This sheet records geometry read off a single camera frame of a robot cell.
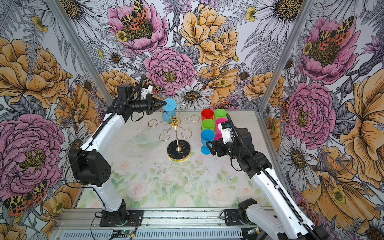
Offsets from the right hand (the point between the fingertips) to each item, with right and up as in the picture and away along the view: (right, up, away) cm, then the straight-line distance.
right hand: (213, 146), depth 72 cm
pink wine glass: (+7, +3, +29) cm, 30 cm away
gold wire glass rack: (-20, -6, +27) cm, 34 cm away
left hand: (-23, +20, +5) cm, 31 cm away
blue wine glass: (-22, +17, +8) cm, 29 cm away
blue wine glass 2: (-2, +4, +17) cm, 18 cm away
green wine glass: (-1, +11, +22) cm, 25 cm away
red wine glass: (-1, +18, +32) cm, 37 cm away
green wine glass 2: (+7, +18, +29) cm, 35 cm away
